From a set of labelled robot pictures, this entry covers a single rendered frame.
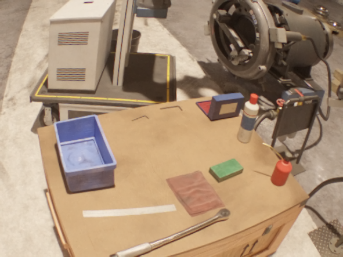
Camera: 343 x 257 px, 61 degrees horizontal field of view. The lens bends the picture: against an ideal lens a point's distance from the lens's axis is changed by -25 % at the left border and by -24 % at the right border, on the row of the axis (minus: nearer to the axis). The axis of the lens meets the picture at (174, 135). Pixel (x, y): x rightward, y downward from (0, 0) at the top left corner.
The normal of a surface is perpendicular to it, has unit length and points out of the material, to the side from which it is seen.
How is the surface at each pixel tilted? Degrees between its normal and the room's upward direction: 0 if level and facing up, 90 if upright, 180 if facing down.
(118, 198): 0
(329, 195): 0
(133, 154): 0
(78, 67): 90
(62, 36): 90
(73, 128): 90
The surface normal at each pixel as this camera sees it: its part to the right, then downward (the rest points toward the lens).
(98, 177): 0.40, 0.59
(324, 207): 0.12, -0.79
